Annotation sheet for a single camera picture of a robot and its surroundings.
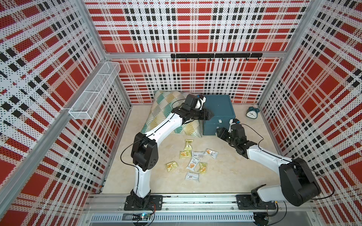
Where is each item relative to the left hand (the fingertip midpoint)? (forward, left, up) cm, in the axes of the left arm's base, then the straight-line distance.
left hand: (211, 114), depth 84 cm
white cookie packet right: (-16, -2, -21) cm, 26 cm away
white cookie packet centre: (-16, +8, -21) cm, 28 cm away
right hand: (-5, -7, -10) cm, 13 cm away
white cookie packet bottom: (-30, +12, -21) cm, 38 cm away
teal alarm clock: (+16, -36, -17) cm, 43 cm away
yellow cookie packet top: (-11, +14, -20) cm, 27 cm away
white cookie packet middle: (-23, +11, -20) cm, 32 cm away
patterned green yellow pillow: (+16, +33, -6) cm, 37 cm away
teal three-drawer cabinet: (+7, -7, 0) cm, 9 cm away
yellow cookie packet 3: (-26, +6, -20) cm, 33 cm away
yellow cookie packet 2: (-24, +25, -19) cm, 40 cm away
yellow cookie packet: (-16, +15, -21) cm, 31 cm away
